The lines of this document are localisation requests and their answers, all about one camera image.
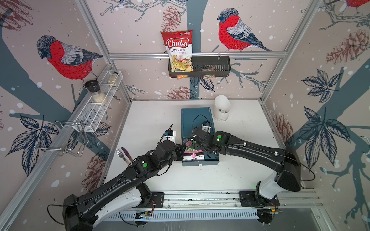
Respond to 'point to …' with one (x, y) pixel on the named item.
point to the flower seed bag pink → (189, 153)
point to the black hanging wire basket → (205, 67)
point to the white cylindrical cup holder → (222, 107)
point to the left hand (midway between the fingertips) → (187, 145)
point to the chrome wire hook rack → (65, 136)
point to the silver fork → (121, 154)
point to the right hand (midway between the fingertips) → (197, 143)
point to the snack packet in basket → (208, 76)
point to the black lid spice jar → (99, 96)
